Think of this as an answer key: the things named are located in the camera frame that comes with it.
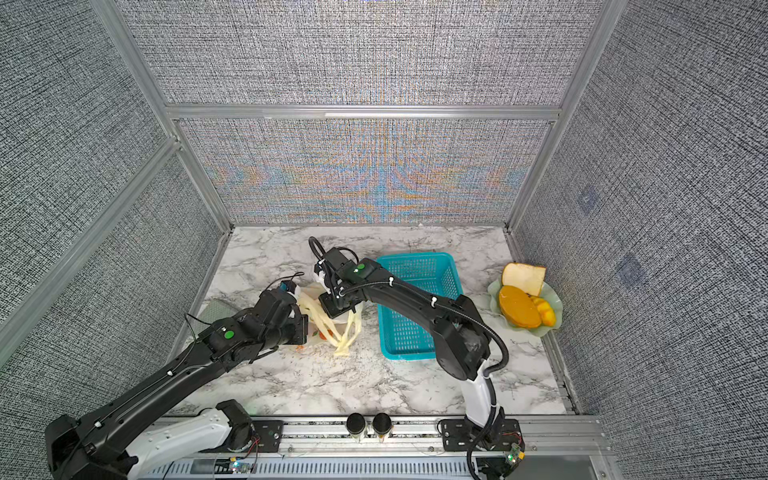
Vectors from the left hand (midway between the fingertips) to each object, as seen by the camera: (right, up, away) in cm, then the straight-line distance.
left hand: (314, 323), depth 76 cm
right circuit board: (+48, -29, -7) cm, 56 cm away
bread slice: (+64, +10, +19) cm, 68 cm away
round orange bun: (+59, +1, +16) cm, 61 cm away
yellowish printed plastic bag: (+5, -4, +3) cm, 7 cm away
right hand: (+2, +4, +6) cm, 8 cm away
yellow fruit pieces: (+66, 0, +11) cm, 67 cm away
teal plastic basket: (+23, -7, +14) cm, 28 cm away
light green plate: (+69, +6, +19) cm, 72 cm away
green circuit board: (-18, -32, -6) cm, 37 cm away
